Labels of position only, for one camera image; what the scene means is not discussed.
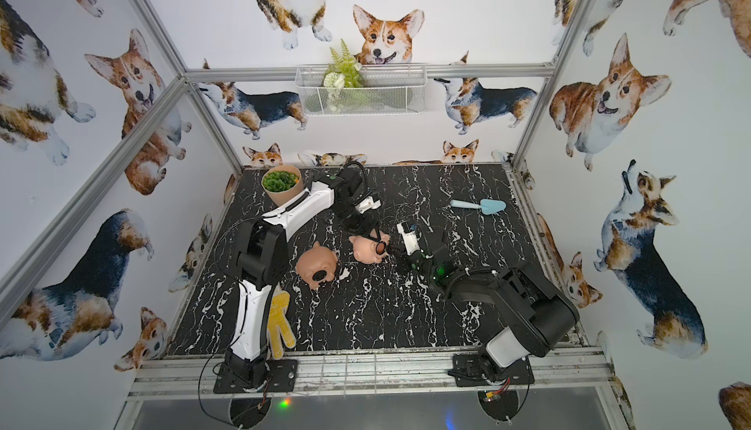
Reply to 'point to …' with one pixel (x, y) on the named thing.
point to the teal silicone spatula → (487, 205)
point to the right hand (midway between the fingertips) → (388, 247)
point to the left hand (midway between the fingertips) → (373, 232)
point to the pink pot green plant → (282, 183)
